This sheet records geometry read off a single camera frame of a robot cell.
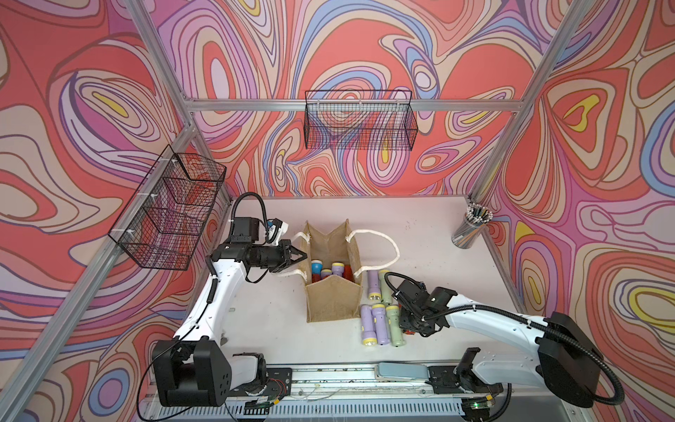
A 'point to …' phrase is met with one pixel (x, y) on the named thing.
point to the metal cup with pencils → (466, 234)
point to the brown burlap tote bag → (334, 298)
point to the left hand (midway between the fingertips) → (307, 257)
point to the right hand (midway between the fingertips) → (409, 331)
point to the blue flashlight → (316, 266)
